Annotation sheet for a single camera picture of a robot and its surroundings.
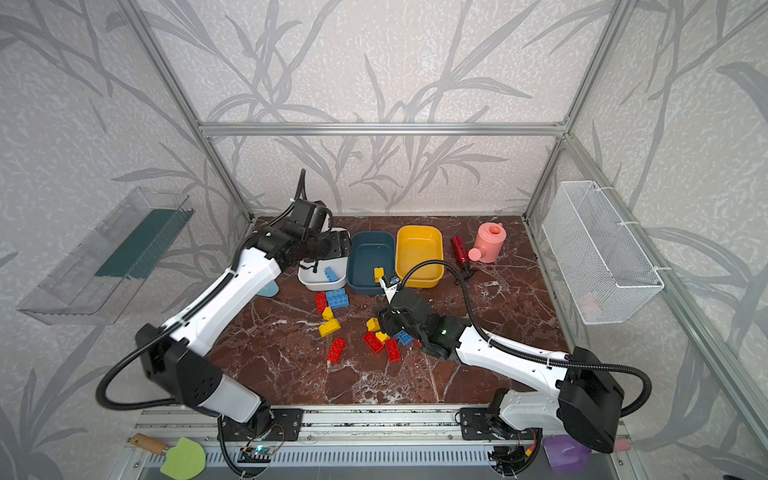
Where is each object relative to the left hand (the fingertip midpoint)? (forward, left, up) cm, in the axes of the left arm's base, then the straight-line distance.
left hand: (347, 237), depth 80 cm
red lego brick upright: (-22, -13, -24) cm, 35 cm away
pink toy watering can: (+12, -44, -15) cm, 48 cm away
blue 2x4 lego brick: (-5, +6, -25) cm, 26 cm away
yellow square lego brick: (-15, -7, -23) cm, 28 cm away
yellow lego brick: (+3, -7, -23) cm, 24 cm away
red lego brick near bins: (-6, +11, -26) cm, 29 cm away
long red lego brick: (-22, +4, -24) cm, 33 cm away
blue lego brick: (+3, +10, -24) cm, 26 cm away
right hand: (-13, -10, -9) cm, 19 cm away
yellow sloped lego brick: (-19, -9, -23) cm, 31 cm away
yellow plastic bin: (+14, -20, -22) cm, 33 cm away
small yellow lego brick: (-11, +8, -24) cm, 27 cm away
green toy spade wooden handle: (-48, +36, -25) cm, 65 cm away
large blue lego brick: (-19, -16, -23) cm, 34 cm away
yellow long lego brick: (-15, +7, -24) cm, 30 cm away
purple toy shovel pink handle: (-46, -54, -23) cm, 75 cm away
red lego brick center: (-20, -7, -24) cm, 32 cm away
